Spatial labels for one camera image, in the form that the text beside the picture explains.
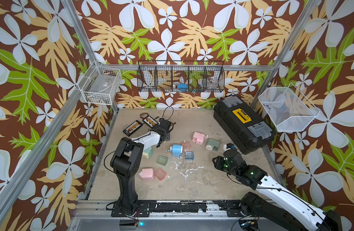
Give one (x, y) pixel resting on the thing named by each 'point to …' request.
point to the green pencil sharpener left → (147, 153)
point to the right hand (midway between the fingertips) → (211, 159)
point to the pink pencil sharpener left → (147, 174)
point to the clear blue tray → (189, 156)
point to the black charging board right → (150, 121)
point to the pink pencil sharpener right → (198, 137)
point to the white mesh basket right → (289, 109)
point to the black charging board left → (132, 128)
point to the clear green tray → (162, 160)
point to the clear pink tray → (186, 146)
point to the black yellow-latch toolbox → (244, 128)
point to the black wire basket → (181, 76)
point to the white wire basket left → (100, 84)
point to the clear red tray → (160, 173)
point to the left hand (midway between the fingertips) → (164, 132)
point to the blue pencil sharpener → (177, 150)
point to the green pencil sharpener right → (212, 145)
